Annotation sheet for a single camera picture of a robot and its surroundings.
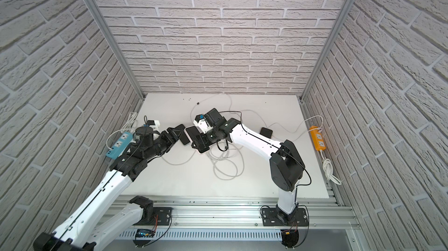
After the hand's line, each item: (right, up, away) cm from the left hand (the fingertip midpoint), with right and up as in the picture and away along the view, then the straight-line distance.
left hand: (180, 129), depth 75 cm
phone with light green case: (+1, -4, +4) cm, 5 cm away
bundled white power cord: (-42, -2, +31) cm, 52 cm away
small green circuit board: (-14, -44, -3) cm, 46 cm away
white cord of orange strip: (+73, -21, +11) cm, 76 cm away
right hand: (+5, -9, +3) cm, 11 cm away
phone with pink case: (+5, -1, +2) cm, 6 cm away
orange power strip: (+74, -8, +24) cm, 79 cm away
